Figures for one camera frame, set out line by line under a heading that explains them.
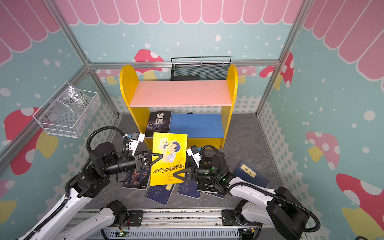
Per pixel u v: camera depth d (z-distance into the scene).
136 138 0.55
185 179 0.60
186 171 0.60
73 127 0.63
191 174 0.60
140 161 0.52
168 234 0.71
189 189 0.83
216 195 0.81
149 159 0.58
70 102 0.72
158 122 0.94
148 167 0.57
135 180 0.85
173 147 0.61
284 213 0.42
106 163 0.48
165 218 0.76
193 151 0.62
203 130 0.89
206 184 0.83
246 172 0.88
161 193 0.81
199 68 0.92
